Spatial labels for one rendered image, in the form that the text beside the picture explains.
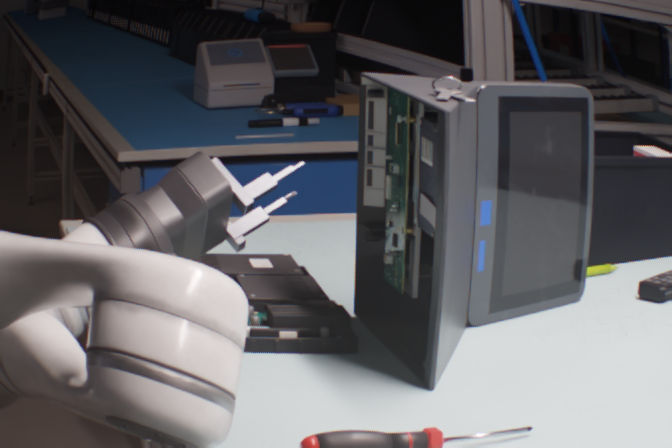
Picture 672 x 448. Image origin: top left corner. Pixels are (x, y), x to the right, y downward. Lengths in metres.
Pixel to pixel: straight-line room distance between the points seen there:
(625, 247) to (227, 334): 0.86
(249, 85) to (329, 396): 2.21
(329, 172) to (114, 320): 2.10
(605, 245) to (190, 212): 0.58
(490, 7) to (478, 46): 0.09
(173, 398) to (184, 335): 0.04
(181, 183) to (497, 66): 1.77
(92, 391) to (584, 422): 0.41
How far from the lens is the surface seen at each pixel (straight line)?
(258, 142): 2.81
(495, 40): 2.83
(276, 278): 1.38
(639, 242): 1.58
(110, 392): 0.75
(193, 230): 1.11
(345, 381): 1.15
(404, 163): 1.23
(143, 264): 0.76
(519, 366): 1.19
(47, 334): 0.89
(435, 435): 0.96
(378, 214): 1.32
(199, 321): 0.75
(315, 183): 2.83
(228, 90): 3.28
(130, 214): 1.09
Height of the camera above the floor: 1.34
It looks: 10 degrees down
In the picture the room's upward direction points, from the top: 1 degrees clockwise
